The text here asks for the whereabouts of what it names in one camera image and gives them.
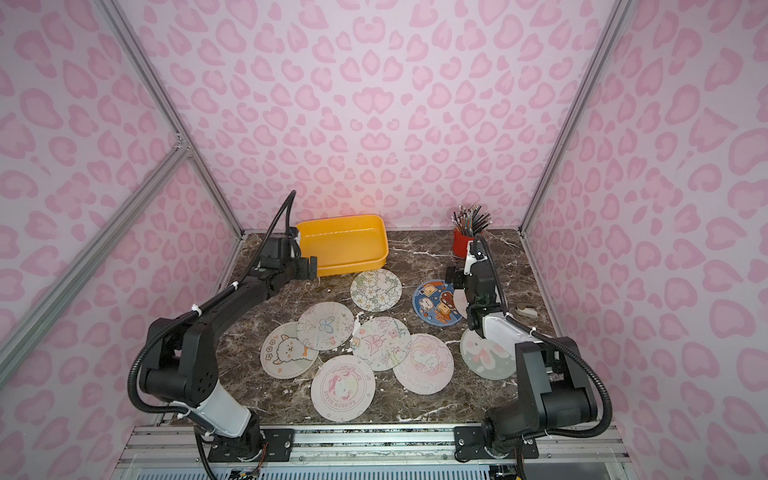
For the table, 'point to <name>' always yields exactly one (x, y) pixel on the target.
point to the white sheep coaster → (283, 355)
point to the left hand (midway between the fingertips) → (303, 257)
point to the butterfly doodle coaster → (324, 326)
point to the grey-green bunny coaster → (486, 358)
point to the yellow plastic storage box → (344, 244)
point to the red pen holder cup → (460, 244)
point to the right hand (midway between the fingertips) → (467, 258)
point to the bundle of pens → (469, 221)
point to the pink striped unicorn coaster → (343, 388)
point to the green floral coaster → (376, 290)
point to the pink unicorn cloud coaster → (428, 367)
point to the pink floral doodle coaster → (381, 343)
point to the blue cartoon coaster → (434, 303)
